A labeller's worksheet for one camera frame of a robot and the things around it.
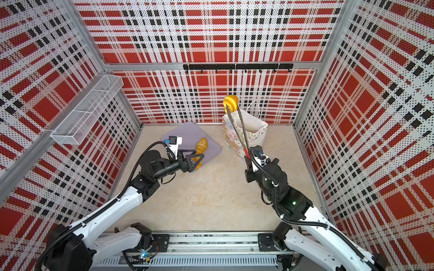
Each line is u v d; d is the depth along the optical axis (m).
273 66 0.89
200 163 0.67
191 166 0.64
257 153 0.51
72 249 0.38
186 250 0.73
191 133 1.26
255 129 0.91
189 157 0.63
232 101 0.64
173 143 0.64
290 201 0.47
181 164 0.64
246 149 0.66
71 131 0.68
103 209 0.46
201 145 1.05
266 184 0.51
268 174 0.43
